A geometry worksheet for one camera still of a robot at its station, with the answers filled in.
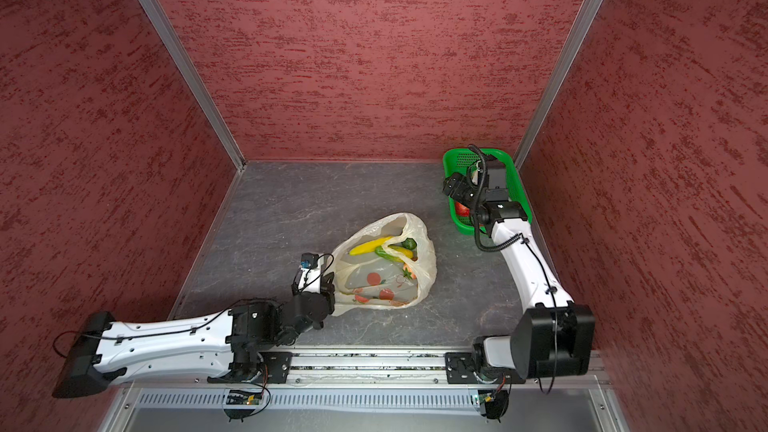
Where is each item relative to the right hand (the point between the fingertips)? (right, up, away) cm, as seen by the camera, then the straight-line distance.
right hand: (450, 191), depth 83 cm
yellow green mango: (-13, -19, +10) cm, 25 cm away
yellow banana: (-24, -18, +10) cm, 32 cm away
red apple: (+7, -7, +17) cm, 20 cm away
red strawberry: (-12, -25, +5) cm, 28 cm away
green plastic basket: (+9, +12, +31) cm, 34 cm away
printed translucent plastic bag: (-18, -23, +9) cm, 31 cm away
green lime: (-12, -14, -8) cm, 20 cm away
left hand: (-32, -24, -7) cm, 40 cm away
